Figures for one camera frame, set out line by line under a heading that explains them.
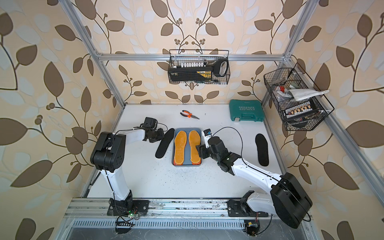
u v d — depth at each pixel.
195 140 0.97
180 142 0.96
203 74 0.83
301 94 0.63
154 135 0.87
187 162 0.89
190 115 1.12
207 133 0.72
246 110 1.12
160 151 0.94
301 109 0.67
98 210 0.74
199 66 0.84
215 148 0.63
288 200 0.41
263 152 0.94
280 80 0.81
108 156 0.52
